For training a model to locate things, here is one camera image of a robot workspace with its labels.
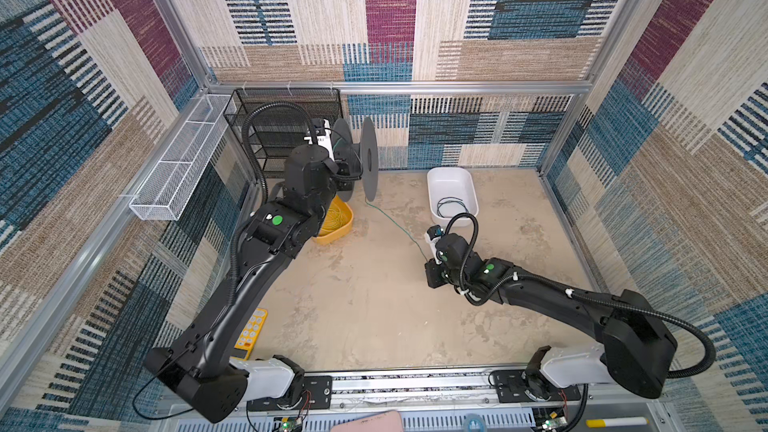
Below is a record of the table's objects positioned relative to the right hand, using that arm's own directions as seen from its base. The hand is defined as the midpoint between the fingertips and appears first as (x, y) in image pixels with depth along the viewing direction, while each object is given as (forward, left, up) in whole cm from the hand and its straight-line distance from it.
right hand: (428, 270), depth 84 cm
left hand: (+12, +20, +35) cm, 42 cm away
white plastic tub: (+34, -13, -7) cm, 37 cm away
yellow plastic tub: (+14, +30, -5) cm, 34 cm away
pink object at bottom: (-33, +12, -9) cm, 36 cm away
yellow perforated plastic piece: (-13, +48, -7) cm, 51 cm away
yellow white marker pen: (-35, -40, -9) cm, 54 cm away
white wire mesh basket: (+24, +77, +10) cm, 81 cm away
